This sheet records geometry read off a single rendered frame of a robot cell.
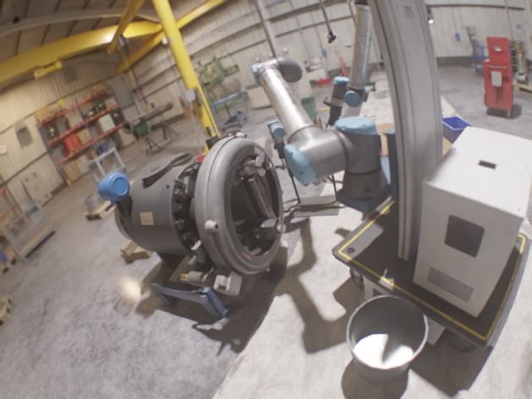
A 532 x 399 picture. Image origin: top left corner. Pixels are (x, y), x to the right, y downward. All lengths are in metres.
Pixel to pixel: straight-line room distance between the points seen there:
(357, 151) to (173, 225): 0.95
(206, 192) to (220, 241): 0.21
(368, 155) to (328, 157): 0.15
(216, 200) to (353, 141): 0.58
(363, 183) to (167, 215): 0.96
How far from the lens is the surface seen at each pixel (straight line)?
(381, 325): 1.25
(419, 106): 0.95
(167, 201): 1.33
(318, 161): 0.80
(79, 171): 16.27
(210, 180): 1.04
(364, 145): 0.85
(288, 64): 1.29
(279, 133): 1.70
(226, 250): 1.07
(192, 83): 4.83
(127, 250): 2.73
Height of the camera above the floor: 1.25
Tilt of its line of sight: 29 degrees down
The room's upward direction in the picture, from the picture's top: 21 degrees counter-clockwise
